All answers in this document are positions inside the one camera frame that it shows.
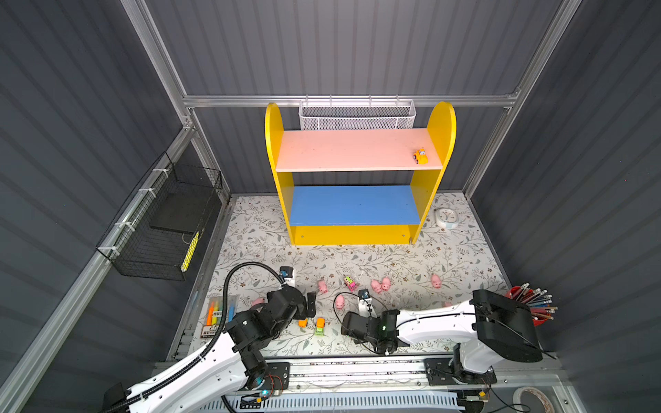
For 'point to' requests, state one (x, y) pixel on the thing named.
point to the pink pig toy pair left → (376, 286)
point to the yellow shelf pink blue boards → (358, 215)
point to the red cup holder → (512, 292)
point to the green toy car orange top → (320, 323)
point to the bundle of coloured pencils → (538, 300)
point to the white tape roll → (518, 393)
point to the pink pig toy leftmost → (322, 286)
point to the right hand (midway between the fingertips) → (358, 330)
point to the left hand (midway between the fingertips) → (304, 294)
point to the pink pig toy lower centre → (340, 301)
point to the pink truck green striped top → (351, 285)
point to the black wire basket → (157, 237)
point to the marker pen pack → (213, 313)
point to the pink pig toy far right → (435, 281)
